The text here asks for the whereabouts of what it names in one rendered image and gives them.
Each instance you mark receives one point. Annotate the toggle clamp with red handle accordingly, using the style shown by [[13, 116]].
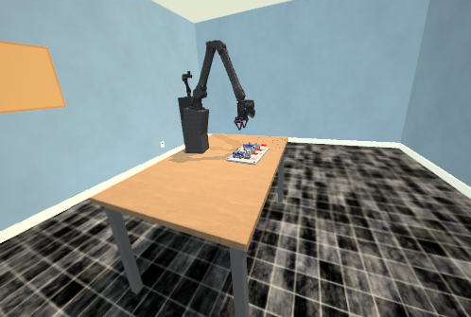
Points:
[[256, 146]]

